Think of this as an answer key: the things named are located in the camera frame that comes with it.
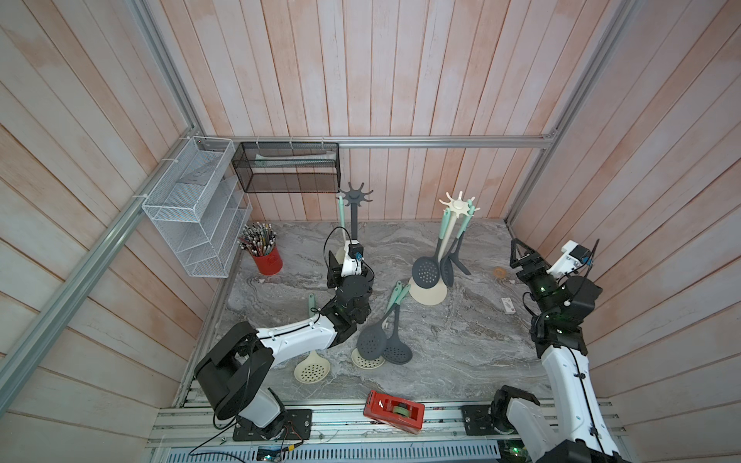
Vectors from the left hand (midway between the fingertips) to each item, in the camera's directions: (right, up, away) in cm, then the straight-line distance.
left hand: (339, 255), depth 80 cm
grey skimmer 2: (+34, -1, +4) cm, 35 cm away
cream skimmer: (-7, -33, +2) cm, 34 cm away
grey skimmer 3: (+31, -3, +4) cm, 32 cm away
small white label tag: (+56, -18, +15) cm, 60 cm away
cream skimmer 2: (+7, -31, +1) cm, 32 cm away
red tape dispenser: (+16, -39, -10) cm, 44 cm away
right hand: (+46, +3, -8) cm, 47 cm away
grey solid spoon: (+9, -25, +3) cm, 27 cm away
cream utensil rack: (+32, -14, +19) cm, 40 cm away
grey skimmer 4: (+27, -5, +10) cm, 29 cm away
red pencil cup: (-27, +4, +12) cm, 30 cm away
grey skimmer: (+17, -29, +6) cm, 34 cm away
